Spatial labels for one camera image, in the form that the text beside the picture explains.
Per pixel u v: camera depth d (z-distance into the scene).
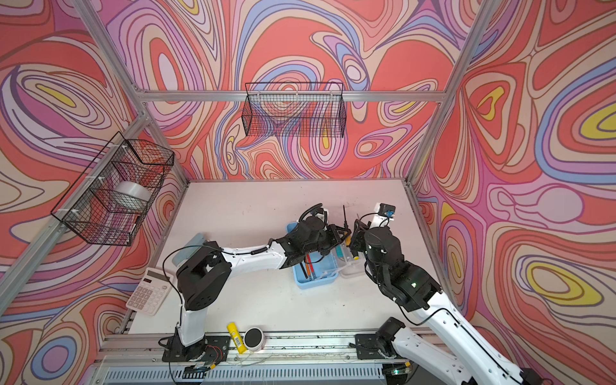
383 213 0.55
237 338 0.74
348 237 0.80
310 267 0.91
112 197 0.70
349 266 0.80
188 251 0.90
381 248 0.45
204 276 0.51
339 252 0.83
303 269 0.90
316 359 0.72
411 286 0.45
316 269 0.91
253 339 0.72
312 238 0.66
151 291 0.84
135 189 0.73
